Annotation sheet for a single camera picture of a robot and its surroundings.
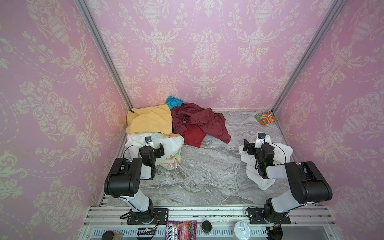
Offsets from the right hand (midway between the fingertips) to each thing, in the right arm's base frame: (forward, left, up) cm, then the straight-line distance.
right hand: (253, 139), depth 93 cm
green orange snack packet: (+23, -18, -7) cm, 30 cm away
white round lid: (-46, +17, -4) cm, 49 cm away
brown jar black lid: (-45, +74, +2) cm, 87 cm away
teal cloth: (+38, +53, 0) cm, 65 cm away
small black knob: (-44, +33, +2) cm, 55 cm away
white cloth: (-15, -9, +7) cm, 19 cm away
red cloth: (+8, +37, -3) cm, 38 cm away
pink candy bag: (-44, +45, -5) cm, 63 cm away
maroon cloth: (+17, +24, -3) cm, 29 cm away
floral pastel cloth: (+1, +51, -4) cm, 51 cm away
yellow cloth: (+22, +63, 0) cm, 67 cm away
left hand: (+1, +63, -3) cm, 63 cm away
